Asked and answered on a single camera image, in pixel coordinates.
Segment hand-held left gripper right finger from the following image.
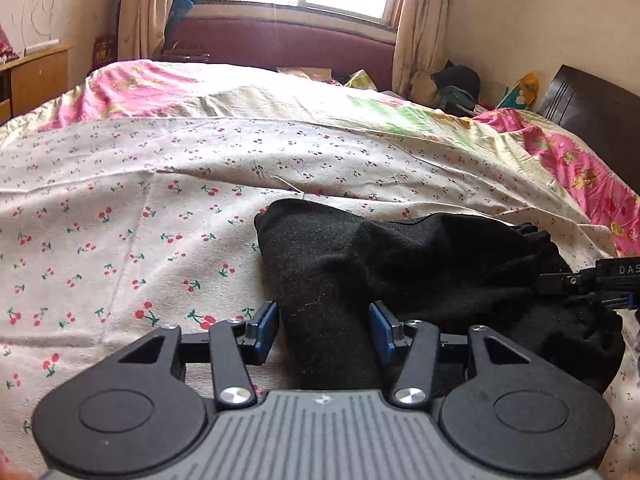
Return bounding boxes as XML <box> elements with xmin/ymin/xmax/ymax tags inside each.
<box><xmin>368</xmin><ymin>301</ymin><xmax>538</xmax><ymax>409</ymax></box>

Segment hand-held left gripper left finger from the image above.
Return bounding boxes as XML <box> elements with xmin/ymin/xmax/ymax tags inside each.
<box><xmin>102</xmin><ymin>300</ymin><xmax>279</xmax><ymax>409</ymax></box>

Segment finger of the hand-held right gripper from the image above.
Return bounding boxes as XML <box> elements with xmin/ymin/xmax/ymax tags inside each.
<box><xmin>534</xmin><ymin>271</ymin><xmax>601</xmax><ymax>295</ymax></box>
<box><xmin>570</xmin><ymin>292</ymin><xmax>640</xmax><ymax>311</ymax></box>

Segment black pants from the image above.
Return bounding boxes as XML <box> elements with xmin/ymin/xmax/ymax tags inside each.
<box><xmin>254</xmin><ymin>199</ymin><xmax>626</xmax><ymax>396</ymax></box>

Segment dark wooden headboard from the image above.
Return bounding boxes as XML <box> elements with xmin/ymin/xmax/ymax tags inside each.
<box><xmin>537</xmin><ymin>65</ymin><xmax>640</xmax><ymax>136</ymax></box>

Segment cherry print bedsheet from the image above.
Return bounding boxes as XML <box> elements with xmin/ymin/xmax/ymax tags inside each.
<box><xmin>0</xmin><ymin>115</ymin><xmax>640</xmax><ymax>471</ymax></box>

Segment yellow printed bag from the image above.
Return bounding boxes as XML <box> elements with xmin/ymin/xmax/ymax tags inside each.
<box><xmin>497</xmin><ymin>72</ymin><xmax>541</xmax><ymax>111</ymax></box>

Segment dark clothes pile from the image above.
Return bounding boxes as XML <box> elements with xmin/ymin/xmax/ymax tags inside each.
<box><xmin>430</xmin><ymin>60</ymin><xmax>483</xmax><ymax>116</ymax></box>

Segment yellow green packet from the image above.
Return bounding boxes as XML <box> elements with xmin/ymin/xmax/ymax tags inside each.
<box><xmin>342</xmin><ymin>69</ymin><xmax>376</xmax><ymax>92</ymax></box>

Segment pink flat box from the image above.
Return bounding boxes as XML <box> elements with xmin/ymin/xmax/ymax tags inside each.
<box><xmin>276</xmin><ymin>66</ymin><xmax>336</xmax><ymax>81</ymax></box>

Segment pink floral quilt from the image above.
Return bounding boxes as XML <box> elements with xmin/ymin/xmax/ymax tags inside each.
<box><xmin>0</xmin><ymin>59</ymin><xmax>640</xmax><ymax>261</ymax></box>

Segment beige curtain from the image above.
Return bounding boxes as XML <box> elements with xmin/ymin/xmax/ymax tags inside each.
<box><xmin>117</xmin><ymin>0</ymin><xmax>176</xmax><ymax>63</ymax></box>
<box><xmin>392</xmin><ymin>0</ymin><xmax>453</xmax><ymax>98</ymax></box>

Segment brown handbag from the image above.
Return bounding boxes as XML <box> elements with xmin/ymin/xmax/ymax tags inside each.
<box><xmin>162</xmin><ymin>45</ymin><xmax>211</xmax><ymax>63</ymax></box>

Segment maroon padded sofa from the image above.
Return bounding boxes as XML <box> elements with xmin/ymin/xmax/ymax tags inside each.
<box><xmin>162</xmin><ymin>2</ymin><xmax>398</xmax><ymax>91</ymax></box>

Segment wooden cabinet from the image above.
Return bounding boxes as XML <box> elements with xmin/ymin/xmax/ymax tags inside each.
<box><xmin>0</xmin><ymin>45</ymin><xmax>71</xmax><ymax>123</ymax></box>

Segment white roll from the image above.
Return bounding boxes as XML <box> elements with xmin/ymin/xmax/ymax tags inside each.
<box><xmin>24</xmin><ymin>39</ymin><xmax>62</xmax><ymax>56</ymax></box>

